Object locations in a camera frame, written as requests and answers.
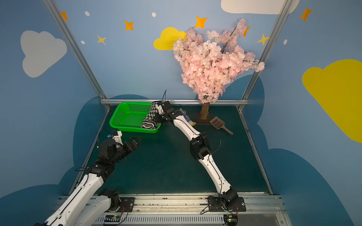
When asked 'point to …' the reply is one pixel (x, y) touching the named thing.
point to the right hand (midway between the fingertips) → (154, 118)
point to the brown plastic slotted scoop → (218, 124)
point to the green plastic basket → (128, 117)
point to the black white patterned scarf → (151, 122)
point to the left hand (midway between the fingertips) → (137, 139)
